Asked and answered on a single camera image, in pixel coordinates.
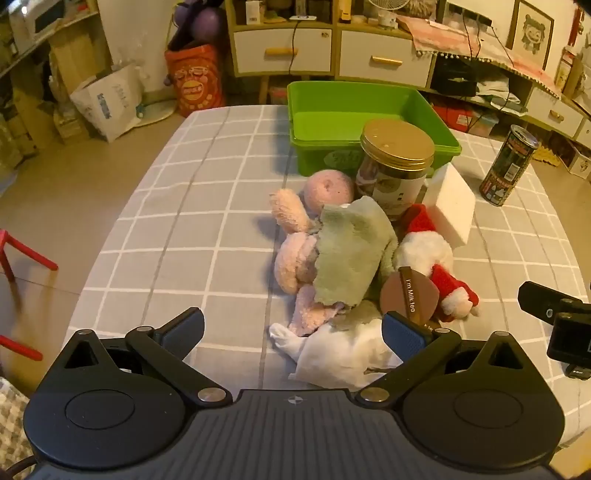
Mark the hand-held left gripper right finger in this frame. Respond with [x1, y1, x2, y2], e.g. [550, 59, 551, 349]
[353, 310, 526, 407]

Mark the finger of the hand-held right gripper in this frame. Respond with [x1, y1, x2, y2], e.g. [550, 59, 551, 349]
[517, 281, 585, 320]

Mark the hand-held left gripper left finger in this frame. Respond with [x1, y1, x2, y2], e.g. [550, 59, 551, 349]
[60, 307, 232, 408]

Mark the white cloth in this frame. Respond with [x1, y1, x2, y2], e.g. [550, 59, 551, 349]
[269, 318, 405, 391]

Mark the red and white santa plush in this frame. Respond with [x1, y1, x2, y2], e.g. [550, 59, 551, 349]
[392, 203, 481, 324]

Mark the green towel cloth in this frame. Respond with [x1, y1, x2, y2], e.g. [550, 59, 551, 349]
[313, 195, 400, 324]

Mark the pink plush toy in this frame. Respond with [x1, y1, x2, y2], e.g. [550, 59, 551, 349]
[270, 168, 358, 337]

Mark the green plastic bin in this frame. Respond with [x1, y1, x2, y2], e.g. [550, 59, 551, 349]
[286, 80, 462, 178]

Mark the brown round pouch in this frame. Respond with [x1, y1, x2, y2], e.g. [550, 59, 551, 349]
[379, 266, 439, 334]

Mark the grey checked tablecloth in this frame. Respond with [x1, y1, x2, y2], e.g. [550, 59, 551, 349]
[62, 105, 591, 462]

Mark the white foam block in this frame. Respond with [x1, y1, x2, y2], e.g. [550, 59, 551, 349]
[421, 162, 476, 253]

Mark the dark printed drink can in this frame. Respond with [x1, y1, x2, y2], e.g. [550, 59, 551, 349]
[479, 124, 541, 206]

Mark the red stool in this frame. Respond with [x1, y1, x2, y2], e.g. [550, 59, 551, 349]
[0, 229, 60, 363]

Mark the white drawer of sideboard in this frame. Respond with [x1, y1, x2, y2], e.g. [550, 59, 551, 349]
[525, 85, 585, 140]

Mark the jar with gold lid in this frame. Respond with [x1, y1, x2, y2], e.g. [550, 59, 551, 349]
[355, 119, 436, 223]

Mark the long wooden sideboard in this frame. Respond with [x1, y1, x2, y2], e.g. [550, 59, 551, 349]
[427, 46, 591, 141]

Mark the grey checked cushion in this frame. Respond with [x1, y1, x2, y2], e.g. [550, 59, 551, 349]
[0, 376, 37, 464]

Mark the red storage box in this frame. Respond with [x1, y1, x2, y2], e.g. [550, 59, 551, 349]
[433, 102, 486, 136]

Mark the white round floor plate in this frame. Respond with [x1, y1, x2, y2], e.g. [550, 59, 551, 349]
[137, 100, 175, 124]

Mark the black bag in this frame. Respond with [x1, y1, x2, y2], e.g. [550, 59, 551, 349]
[431, 58, 482, 98]

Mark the white paper bag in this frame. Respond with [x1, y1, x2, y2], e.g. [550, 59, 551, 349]
[69, 64, 144, 143]

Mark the orange printed bucket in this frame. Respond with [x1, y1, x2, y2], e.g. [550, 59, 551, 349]
[164, 44, 226, 119]

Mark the framed cartoon girl picture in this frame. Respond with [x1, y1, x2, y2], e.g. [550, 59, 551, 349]
[505, 0, 555, 71]

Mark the pink fringed cloth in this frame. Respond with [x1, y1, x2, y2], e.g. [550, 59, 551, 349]
[396, 14, 563, 96]

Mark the white drawer of low cabinet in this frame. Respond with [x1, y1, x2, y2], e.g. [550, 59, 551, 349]
[339, 31, 435, 89]

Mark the low wooden cabinet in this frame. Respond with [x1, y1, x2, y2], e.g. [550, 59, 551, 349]
[335, 0, 438, 91]

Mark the white drawer of tall cabinet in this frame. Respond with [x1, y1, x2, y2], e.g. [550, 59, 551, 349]
[233, 28, 334, 75]

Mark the tall wooden shelf cabinet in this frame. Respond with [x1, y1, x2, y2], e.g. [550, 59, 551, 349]
[224, 0, 339, 106]

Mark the wooden storage shelf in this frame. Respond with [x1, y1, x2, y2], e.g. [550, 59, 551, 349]
[0, 0, 112, 163]

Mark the purple ball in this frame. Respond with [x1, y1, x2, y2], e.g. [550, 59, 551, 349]
[194, 8, 223, 43]

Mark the small white desk fan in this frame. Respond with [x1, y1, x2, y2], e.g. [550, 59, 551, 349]
[363, 0, 411, 12]

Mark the black charging cable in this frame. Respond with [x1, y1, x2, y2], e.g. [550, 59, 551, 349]
[287, 18, 300, 75]

